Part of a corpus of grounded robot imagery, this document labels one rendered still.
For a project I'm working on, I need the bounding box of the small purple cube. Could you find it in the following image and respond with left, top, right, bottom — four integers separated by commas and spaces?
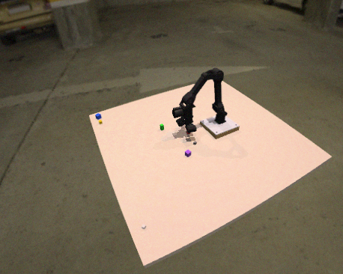
185, 150, 192, 157

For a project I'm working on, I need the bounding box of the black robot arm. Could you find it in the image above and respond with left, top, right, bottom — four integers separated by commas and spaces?
172, 68, 228, 127

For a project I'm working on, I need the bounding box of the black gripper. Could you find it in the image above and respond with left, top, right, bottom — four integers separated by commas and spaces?
184, 115, 197, 133

